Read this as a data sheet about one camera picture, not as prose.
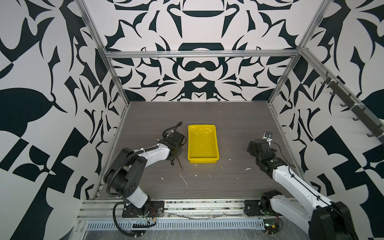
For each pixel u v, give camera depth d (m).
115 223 0.69
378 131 0.50
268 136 0.73
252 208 0.74
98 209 0.76
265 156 0.65
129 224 0.71
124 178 0.45
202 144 0.99
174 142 0.73
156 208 0.74
